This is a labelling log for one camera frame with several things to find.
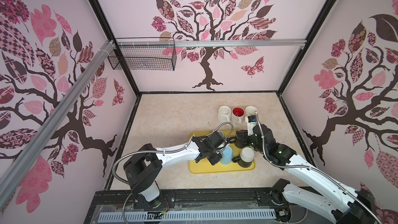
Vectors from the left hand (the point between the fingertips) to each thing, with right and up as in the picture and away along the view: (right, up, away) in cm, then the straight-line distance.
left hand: (216, 158), depth 83 cm
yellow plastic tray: (-6, -4, +1) cm, 7 cm away
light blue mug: (+5, +3, -4) cm, 8 cm away
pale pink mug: (+24, +26, +17) cm, 40 cm away
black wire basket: (-44, +62, +12) cm, 77 cm away
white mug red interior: (+16, +23, +21) cm, 35 cm away
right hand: (+11, +16, -5) cm, 20 cm away
